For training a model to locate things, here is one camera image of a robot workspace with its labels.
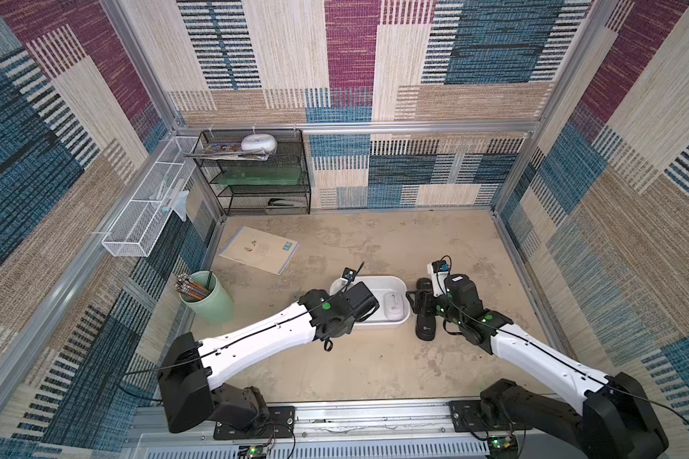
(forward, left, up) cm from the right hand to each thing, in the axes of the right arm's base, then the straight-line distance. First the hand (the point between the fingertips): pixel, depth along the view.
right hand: (416, 289), depth 85 cm
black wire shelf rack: (+45, +59, -5) cm, 74 cm away
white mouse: (-1, +6, -9) cm, 11 cm away
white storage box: (+7, +10, -10) cm, 16 cm away
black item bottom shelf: (+36, +46, 0) cm, 59 cm away
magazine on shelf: (+37, +56, +23) cm, 71 cm away
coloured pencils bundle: (-2, +64, +7) cm, 64 cm away
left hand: (-7, +22, +3) cm, 24 cm away
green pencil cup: (-2, +60, -6) cm, 61 cm away
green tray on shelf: (+38, +50, +13) cm, 64 cm away
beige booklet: (+23, +52, -10) cm, 58 cm away
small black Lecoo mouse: (-8, -3, -9) cm, 12 cm away
